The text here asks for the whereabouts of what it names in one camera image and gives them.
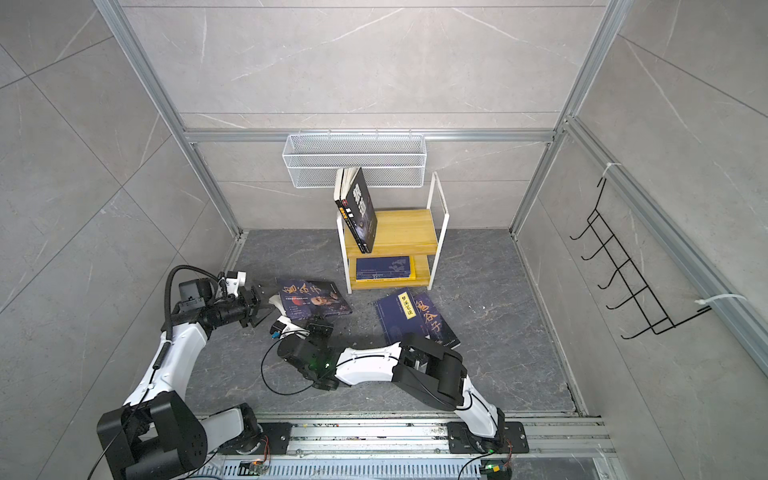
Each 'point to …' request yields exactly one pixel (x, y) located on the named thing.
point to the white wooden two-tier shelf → (408, 250)
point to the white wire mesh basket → (391, 161)
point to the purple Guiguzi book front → (305, 298)
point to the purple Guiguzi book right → (433, 323)
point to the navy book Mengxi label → (399, 316)
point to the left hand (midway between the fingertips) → (277, 292)
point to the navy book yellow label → (382, 267)
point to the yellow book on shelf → (412, 273)
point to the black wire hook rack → (657, 319)
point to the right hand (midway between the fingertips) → (320, 309)
